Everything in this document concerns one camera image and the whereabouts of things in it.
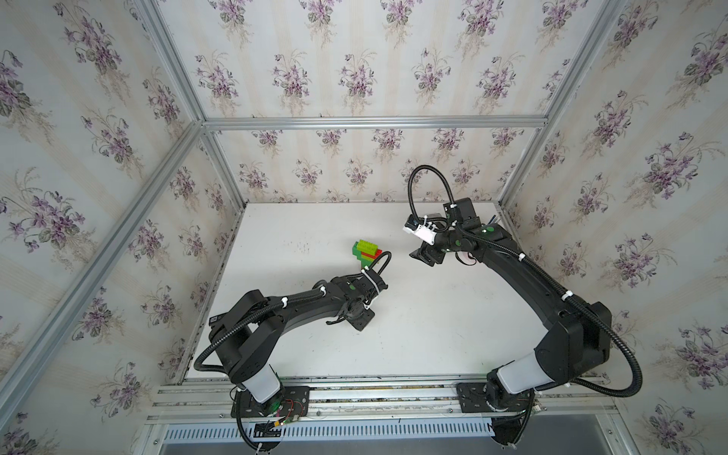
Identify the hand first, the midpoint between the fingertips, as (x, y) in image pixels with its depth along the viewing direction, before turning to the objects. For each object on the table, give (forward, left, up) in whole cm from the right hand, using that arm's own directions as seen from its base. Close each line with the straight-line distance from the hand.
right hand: (423, 241), depth 82 cm
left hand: (-16, +19, -18) cm, 30 cm away
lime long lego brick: (+1, +17, -6) cm, 18 cm away
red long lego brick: (0, +13, -8) cm, 16 cm away
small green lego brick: (+2, +21, -8) cm, 22 cm away
